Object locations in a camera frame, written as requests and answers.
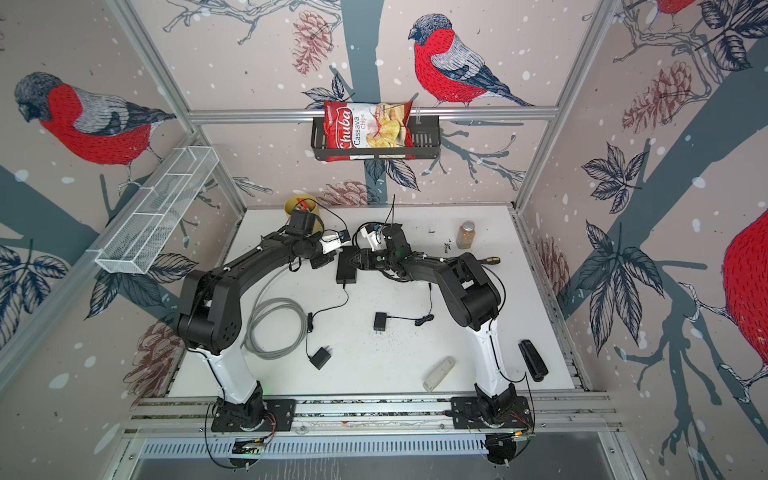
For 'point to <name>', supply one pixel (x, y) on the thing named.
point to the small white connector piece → (430, 230)
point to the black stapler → (533, 361)
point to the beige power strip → (438, 374)
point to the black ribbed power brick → (345, 272)
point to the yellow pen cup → (305, 202)
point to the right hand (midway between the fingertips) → (347, 267)
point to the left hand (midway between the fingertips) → (331, 247)
